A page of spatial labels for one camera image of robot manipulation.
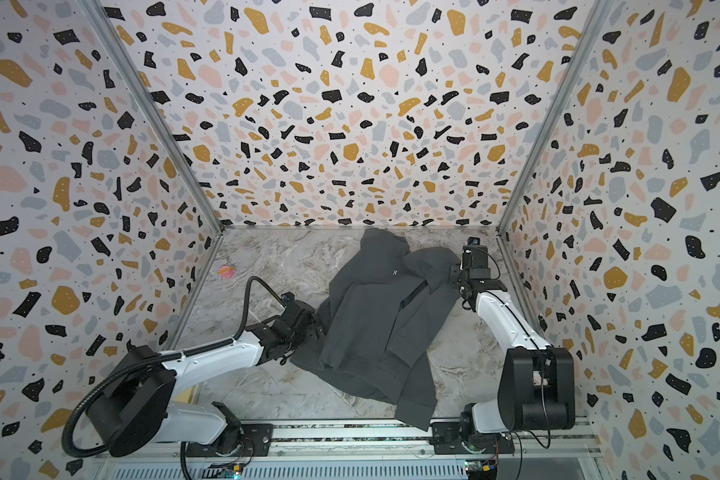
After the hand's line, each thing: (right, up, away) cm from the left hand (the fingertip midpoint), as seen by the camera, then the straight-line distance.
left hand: (314, 322), depth 88 cm
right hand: (+44, +17, +1) cm, 47 cm away
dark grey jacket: (+18, +3, +6) cm, 19 cm away
